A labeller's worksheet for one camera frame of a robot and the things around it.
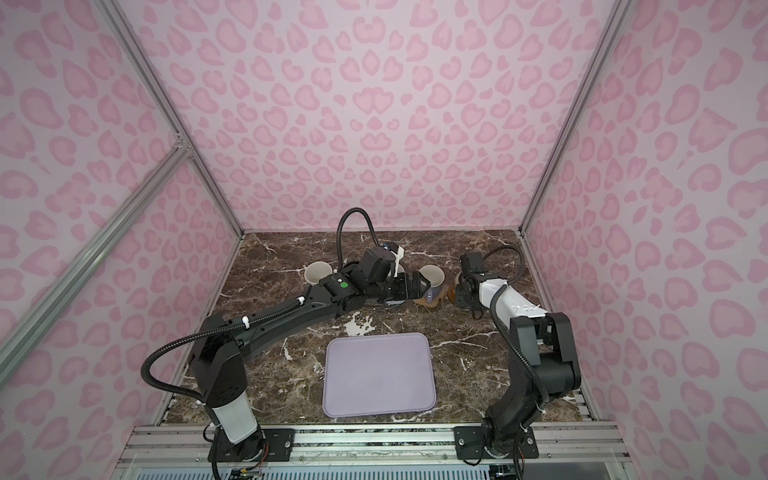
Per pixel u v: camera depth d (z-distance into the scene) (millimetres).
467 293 678
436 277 951
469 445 726
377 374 839
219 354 450
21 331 516
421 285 713
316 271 967
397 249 748
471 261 760
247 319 470
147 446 754
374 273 617
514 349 441
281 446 733
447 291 1010
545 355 457
